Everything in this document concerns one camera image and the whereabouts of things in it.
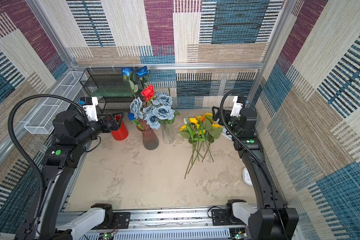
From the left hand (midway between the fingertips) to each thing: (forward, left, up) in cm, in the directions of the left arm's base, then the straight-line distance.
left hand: (116, 113), depth 64 cm
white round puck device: (-14, -63, -37) cm, 74 cm away
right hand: (+7, -47, -7) cm, 48 cm away
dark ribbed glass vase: (+13, -6, -39) cm, 41 cm away
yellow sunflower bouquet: (+19, -47, -36) cm, 62 cm away
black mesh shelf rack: (+33, +14, -14) cm, 39 cm away
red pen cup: (+20, +14, -40) cm, 47 cm away
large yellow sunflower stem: (-1, -33, -40) cm, 51 cm away
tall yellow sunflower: (+15, -38, -37) cm, 55 cm away
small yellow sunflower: (+24, -36, -33) cm, 54 cm away
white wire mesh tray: (+2, +37, -6) cm, 37 cm away
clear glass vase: (+14, -19, -33) cm, 41 cm away
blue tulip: (+8, -2, -11) cm, 14 cm away
